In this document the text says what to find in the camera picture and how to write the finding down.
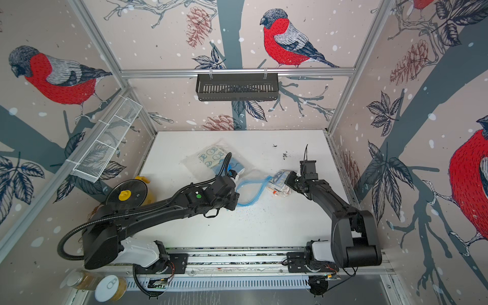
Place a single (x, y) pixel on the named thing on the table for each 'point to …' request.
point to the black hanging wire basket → (237, 88)
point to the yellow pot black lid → (129, 193)
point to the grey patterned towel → (277, 186)
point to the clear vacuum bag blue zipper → (248, 182)
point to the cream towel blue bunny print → (212, 156)
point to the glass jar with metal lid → (83, 279)
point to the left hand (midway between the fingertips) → (241, 194)
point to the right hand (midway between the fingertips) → (287, 176)
